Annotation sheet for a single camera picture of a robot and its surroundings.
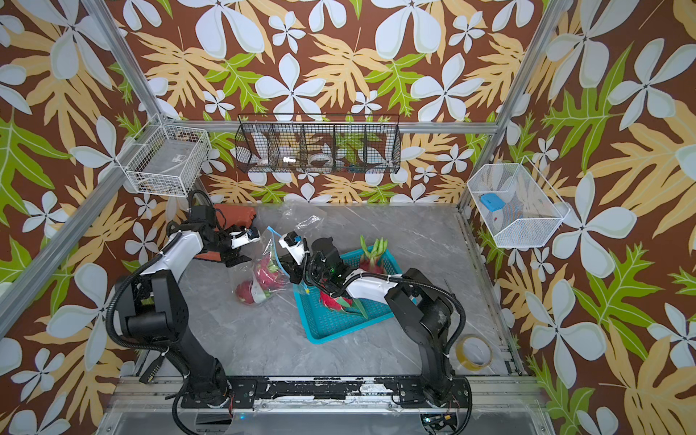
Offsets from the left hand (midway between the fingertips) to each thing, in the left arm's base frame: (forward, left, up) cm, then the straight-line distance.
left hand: (243, 240), depth 94 cm
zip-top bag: (-10, -14, +11) cm, 20 cm away
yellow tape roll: (-34, -76, -12) cm, 84 cm away
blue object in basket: (+5, -84, +14) cm, 85 cm away
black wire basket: (+30, -26, +19) cm, 44 cm away
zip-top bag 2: (+13, -21, -4) cm, 25 cm away
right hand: (-13, -15, +7) cm, 21 cm away
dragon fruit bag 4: (-8, -45, +1) cm, 46 cm away
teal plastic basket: (-25, -29, -12) cm, 40 cm away
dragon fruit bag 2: (-18, -4, -4) cm, 19 cm away
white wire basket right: (+1, -90, +16) cm, 92 cm away
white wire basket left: (+14, +21, +23) cm, 35 cm away
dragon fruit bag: (-17, -13, +5) cm, 22 cm away
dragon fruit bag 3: (-21, -38, -6) cm, 44 cm away
